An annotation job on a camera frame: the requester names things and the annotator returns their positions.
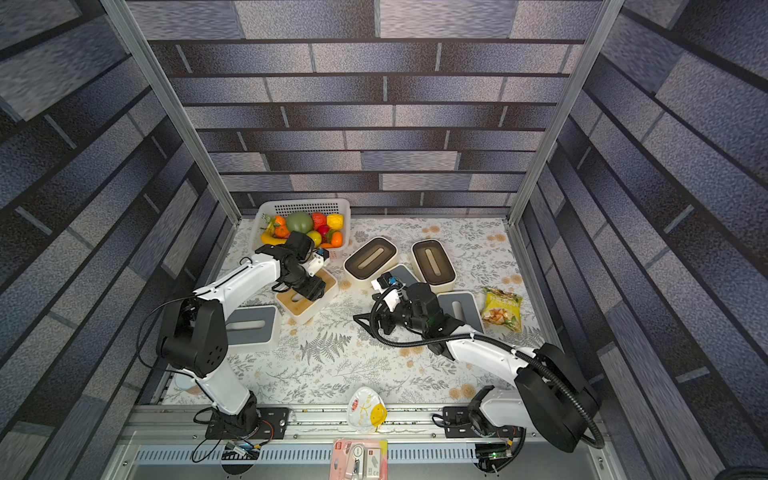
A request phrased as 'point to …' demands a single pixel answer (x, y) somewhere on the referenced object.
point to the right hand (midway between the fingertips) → (363, 305)
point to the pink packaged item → (359, 459)
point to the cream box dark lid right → (432, 265)
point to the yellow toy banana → (267, 237)
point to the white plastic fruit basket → (286, 207)
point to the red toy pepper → (318, 220)
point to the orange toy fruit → (337, 239)
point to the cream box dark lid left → (363, 265)
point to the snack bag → (503, 308)
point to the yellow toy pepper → (335, 221)
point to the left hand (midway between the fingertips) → (314, 285)
